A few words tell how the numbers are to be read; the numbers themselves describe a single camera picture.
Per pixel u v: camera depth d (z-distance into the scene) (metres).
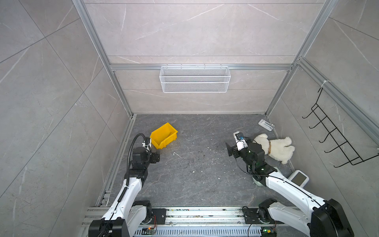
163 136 1.00
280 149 0.89
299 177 0.84
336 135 0.68
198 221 0.73
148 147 0.71
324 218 0.40
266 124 1.11
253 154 0.61
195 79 1.01
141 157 0.64
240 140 0.69
